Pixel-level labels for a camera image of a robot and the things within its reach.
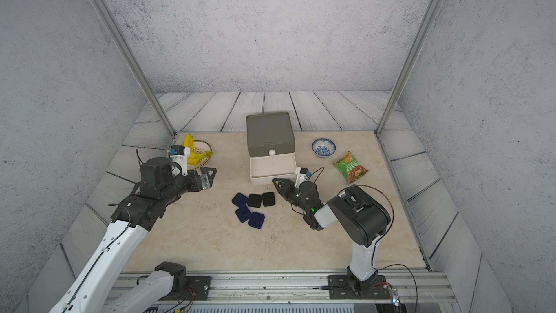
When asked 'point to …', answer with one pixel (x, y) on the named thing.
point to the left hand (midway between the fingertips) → (208, 170)
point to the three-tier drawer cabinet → (271, 146)
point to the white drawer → (264, 169)
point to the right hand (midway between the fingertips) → (272, 183)
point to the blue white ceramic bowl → (323, 147)
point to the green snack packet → (350, 168)
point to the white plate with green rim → (200, 145)
